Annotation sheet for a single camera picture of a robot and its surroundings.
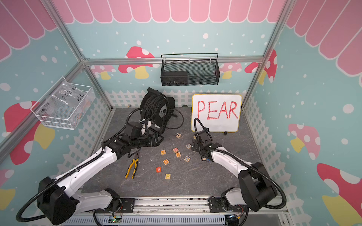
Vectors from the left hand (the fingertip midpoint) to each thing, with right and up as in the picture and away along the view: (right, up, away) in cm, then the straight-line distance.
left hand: (157, 140), depth 79 cm
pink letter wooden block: (+10, -8, +15) cm, 20 cm away
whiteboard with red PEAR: (+38, +17, +19) cm, 46 cm away
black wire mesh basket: (+26, +43, +14) cm, 52 cm away
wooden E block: (+11, -11, +12) cm, 20 cm away
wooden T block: (+11, +1, +23) cm, 25 cm away
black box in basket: (+9, +38, +9) cm, 41 cm away
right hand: (+24, -4, +11) cm, 27 cm away
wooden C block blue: (+17, -13, +11) cm, 24 cm away
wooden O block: (+18, -6, +17) cm, 26 cm away
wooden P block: (+6, -22, +4) cm, 23 cm away
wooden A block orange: (+1, -10, +14) cm, 17 cm away
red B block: (0, -19, +6) cm, 20 cm away
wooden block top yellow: (+22, -1, +21) cm, 31 cm away
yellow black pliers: (-18, -18, +8) cm, 27 cm away
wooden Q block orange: (+4, -15, +10) cm, 18 cm away
